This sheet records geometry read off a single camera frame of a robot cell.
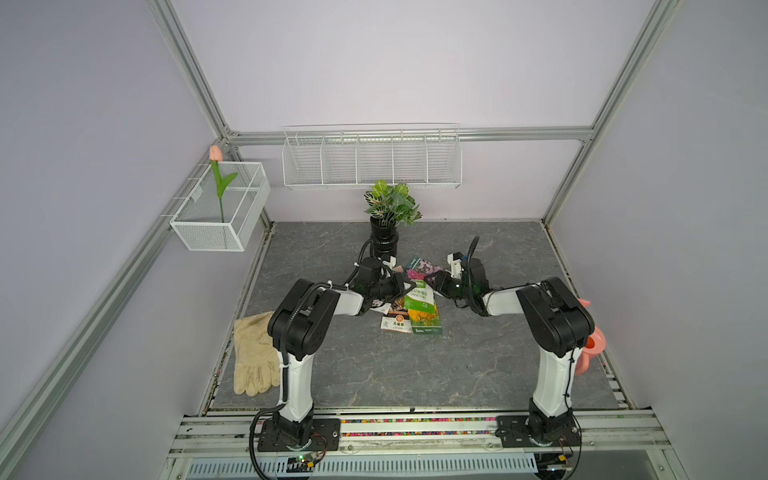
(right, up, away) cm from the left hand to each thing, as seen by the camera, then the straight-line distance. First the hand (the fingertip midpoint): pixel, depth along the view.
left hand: (419, 286), depth 94 cm
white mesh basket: (-56, +18, -22) cm, 62 cm away
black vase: (-11, +16, +8) cm, 21 cm away
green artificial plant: (-8, +26, -1) cm, 27 cm away
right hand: (+2, +2, +5) cm, 6 cm away
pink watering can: (+45, -13, -17) cm, 50 cm away
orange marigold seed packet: (-7, -11, -1) cm, 13 cm away
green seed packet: (+1, -7, -1) cm, 7 cm away
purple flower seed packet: (0, +5, +11) cm, 13 cm away
